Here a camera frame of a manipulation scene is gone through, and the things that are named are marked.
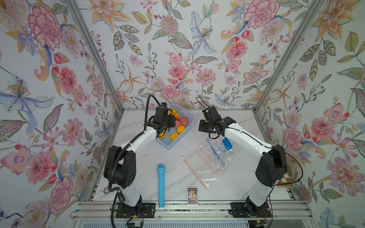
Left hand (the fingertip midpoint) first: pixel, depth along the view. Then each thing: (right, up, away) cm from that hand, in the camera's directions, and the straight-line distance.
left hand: (175, 117), depth 91 cm
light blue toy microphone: (-8, -36, -9) cm, 38 cm away
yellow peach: (-7, -10, -12) cm, 17 cm away
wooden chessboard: (+46, -27, -33) cm, 63 cm away
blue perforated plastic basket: (-5, -14, +11) cm, 18 cm away
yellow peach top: (-3, +5, +23) cm, 24 cm away
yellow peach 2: (+3, -8, +12) cm, 15 cm away
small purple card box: (+10, -44, -12) cm, 46 cm away
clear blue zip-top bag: (+32, -25, +2) cm, 40 cm away
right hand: (+16, -4, -2) cm, 17 cm away
